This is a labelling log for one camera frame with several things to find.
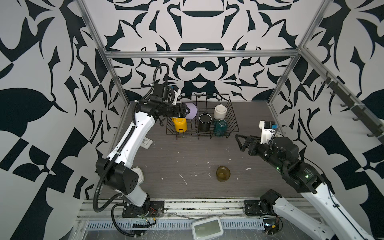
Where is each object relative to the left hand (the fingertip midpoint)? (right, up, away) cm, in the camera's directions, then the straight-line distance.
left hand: (184, 107), depth 76 cm
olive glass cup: (+21, -37, +9) cm, 43 cm away
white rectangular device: (-25, -21, +20) cm, 39 cm away
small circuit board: (+41, -56, -4) cm, 70 cm away
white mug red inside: (+23, -2, +26) cm, 35 cm away
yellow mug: (-3, -9, +18) cm, 21 cm away
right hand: (+26, -13, -10) cm, 31 cm away
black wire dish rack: (+13, +5, +38) cm, 41 cm away
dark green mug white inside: (+21, -11, +16) cm, 28 cm away
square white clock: (-24, -36, +7) cm, 44 cm away
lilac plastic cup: (+5, -2, +4) cm, 6 cm away
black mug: (+12, -8, +18) cm, 23 cm away
